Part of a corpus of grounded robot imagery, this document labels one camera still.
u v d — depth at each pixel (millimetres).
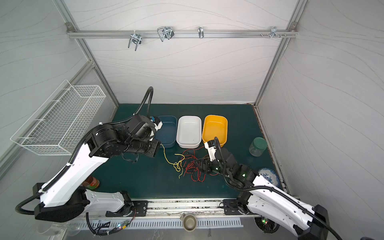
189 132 1028
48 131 635
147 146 513
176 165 748
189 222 697
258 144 862
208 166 635
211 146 650
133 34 783
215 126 1055
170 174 839
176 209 748
